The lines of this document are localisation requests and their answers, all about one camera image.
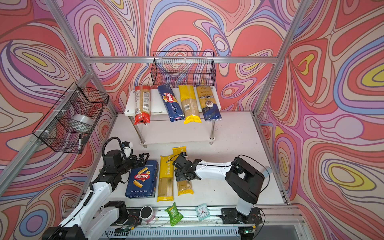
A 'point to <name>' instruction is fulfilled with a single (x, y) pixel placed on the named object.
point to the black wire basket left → (67, 125)
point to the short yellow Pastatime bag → (166, 178)
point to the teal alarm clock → (202, 211)
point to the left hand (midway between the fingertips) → (143, 154)
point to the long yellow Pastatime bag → (184, 187)
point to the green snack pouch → (175, 216)
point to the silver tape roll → (84, 118)
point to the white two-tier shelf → (160, 131)
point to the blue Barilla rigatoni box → (142, 180)
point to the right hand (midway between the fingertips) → (186, 176)
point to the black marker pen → (80, 142)
